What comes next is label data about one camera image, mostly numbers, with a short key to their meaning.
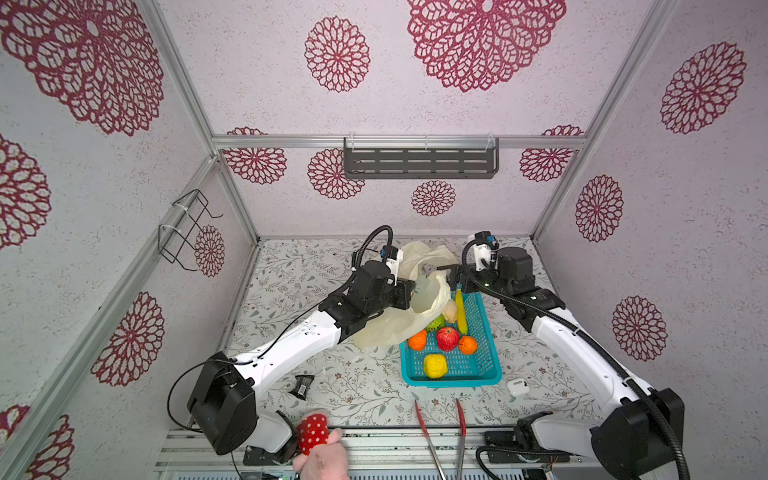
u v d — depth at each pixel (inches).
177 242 29.5
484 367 32.1
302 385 31.9
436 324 35.4
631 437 15.4
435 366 32.3
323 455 26.2
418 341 34.4
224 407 16.0
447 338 34.1
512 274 22.8
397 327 31.3
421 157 37.1
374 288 22.6
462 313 37.5
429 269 28.0
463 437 29.9
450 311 37.0
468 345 34.4
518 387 32.7
